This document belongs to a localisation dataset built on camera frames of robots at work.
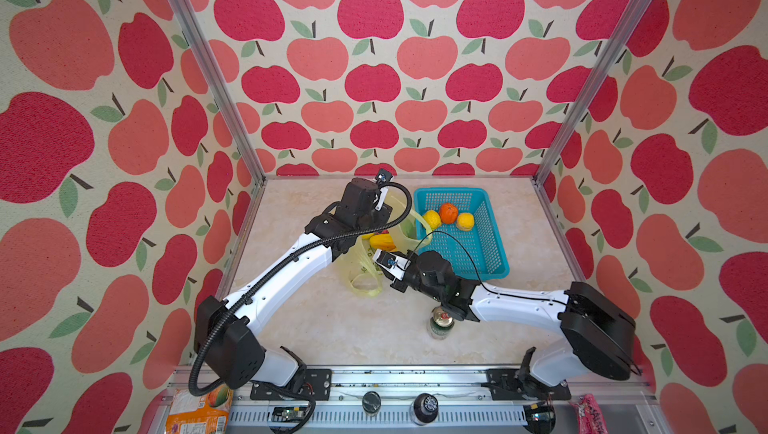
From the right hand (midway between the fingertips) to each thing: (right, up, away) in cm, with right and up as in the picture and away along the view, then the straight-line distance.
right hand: (389, 252), depth 79 cm
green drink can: (+13, -17, -5) cm, 22 cm away
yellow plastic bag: (+7, +4, +20) cm, 21 cm away
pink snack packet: (+47, -37, -10) cm, 61 cm away
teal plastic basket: (+30, -4, +20) cm, 36 cm away
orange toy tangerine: (+21, +10, +23) cm, 33 cm away
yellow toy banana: (-2, 0, +18) cm, 18 cm away
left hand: (-1, +13, -1) cm, 13 cm away
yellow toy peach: (+27, +7, +22) cm, 36 cm away
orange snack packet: (-46, -35, -11) cm, 59 cm away
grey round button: (-4, -30, -16) cm, 34 cm away
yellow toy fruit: (+15, +8, +22) cm, 28 cm away
